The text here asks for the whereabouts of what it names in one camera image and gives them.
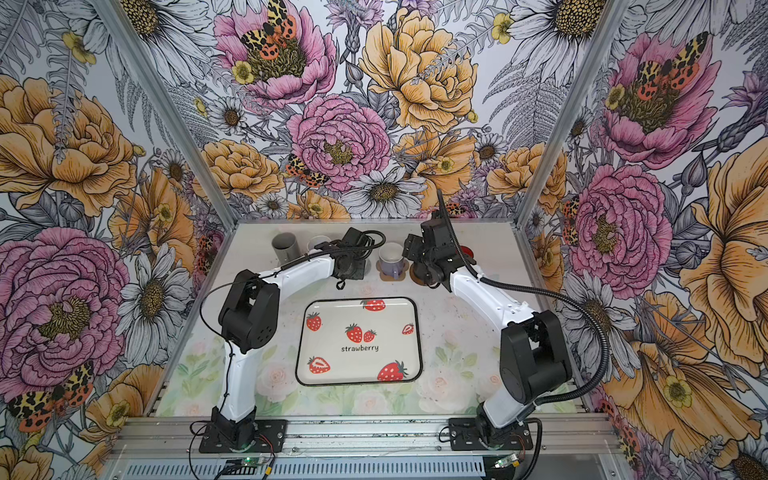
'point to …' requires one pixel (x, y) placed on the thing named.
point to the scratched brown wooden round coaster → (414, 277)
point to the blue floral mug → (317, 240)
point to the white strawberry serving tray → (358, 339)
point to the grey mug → (285, 247)
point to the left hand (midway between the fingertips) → (350, 275)
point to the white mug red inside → (469, 251)
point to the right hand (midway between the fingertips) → (415, 251)
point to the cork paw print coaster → (385, 277)
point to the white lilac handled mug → (391, 259)
